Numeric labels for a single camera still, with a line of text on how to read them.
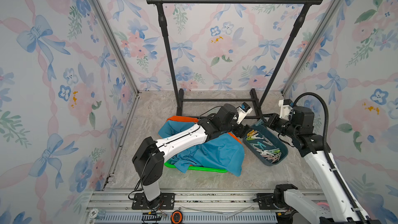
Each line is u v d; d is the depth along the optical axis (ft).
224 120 1.93
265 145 3.03
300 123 1.72
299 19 2.03
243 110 2.10
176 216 2.22
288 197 2.06
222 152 2.61
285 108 2.13
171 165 2.50
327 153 1.51
